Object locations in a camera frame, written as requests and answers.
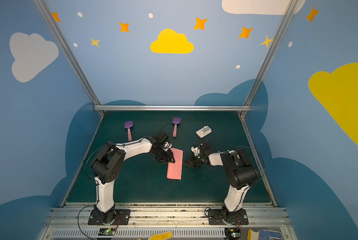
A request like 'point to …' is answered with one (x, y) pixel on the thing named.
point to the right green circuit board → (232, 233)
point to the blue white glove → (263, 234)
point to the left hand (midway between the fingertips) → (173, 162)
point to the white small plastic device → (203, 131)
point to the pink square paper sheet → (174, 169)
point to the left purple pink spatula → (128, 124)
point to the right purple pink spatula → (176, 120)
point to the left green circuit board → (106, 231)
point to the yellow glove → (160, 236)
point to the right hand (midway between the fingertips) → (183, 161)
